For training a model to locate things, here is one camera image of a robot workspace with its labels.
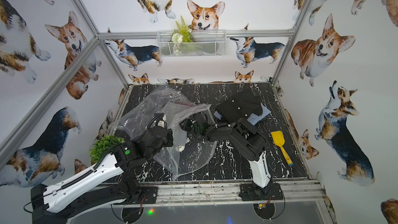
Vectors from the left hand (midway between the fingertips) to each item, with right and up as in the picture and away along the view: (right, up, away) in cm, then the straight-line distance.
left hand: (174, 129), depth 74 cm
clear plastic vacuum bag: (-34, 0, +30) cm, 45 cm away
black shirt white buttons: (+36, +10, +21) cm, 43 cm away
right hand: (-2, -1, +17) cm, 17 cm away
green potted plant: (-34, -7, -2) cm, 35 cm away
